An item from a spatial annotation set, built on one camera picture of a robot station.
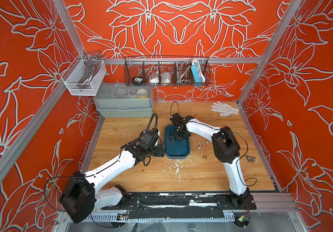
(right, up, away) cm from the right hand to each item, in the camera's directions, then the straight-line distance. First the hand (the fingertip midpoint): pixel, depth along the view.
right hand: (176, 137), depth 97 cm
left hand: (-10, -3, -14) cm, 18 cm away
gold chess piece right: (+16, -11, -9) cm, 22 cm away
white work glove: (+41, +20, +17) cm, 49 cm away
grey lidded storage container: (-37, +26, +2) cm, 45 cm away
